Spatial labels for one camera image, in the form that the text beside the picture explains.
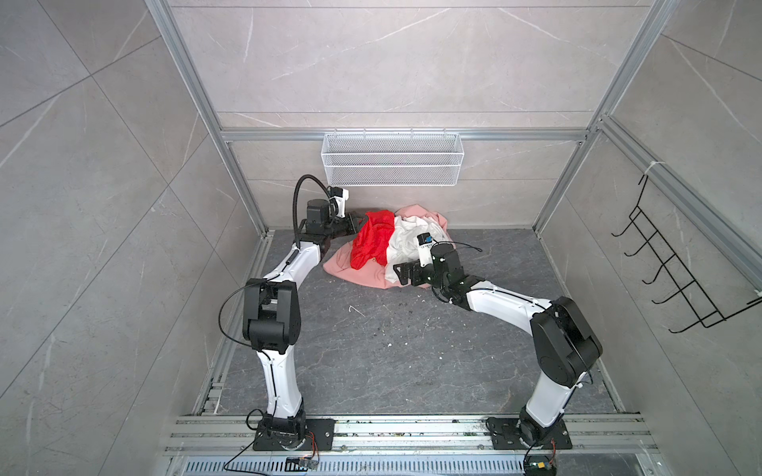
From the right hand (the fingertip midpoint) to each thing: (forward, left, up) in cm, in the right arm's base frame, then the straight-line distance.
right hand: (405, 261), depth 91 cm
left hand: (+13, +11, +10) cm, 20 cm away
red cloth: (+7, +10, +3) cm, 13 cm away
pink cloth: (+30, -7, -6) cm, 31 cm away
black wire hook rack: (-23, -60, +14) cm, 66 cm away
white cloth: (+10, 0, -5) cm, 11 cm away
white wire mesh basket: (+33, +3, +15) cm, 37 cm away
